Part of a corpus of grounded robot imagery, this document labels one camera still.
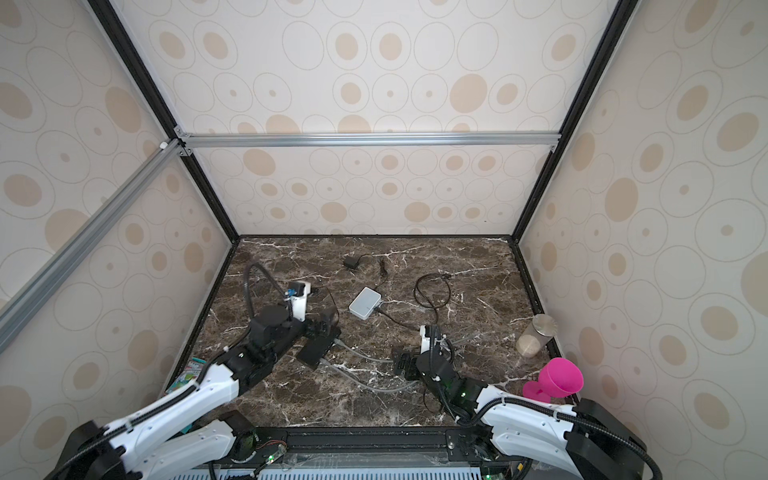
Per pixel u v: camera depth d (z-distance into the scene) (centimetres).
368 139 89
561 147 92
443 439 76
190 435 56
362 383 83
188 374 83
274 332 59
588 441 43
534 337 90
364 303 101
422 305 100
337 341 91
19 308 51
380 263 112
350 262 110
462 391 62
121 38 71
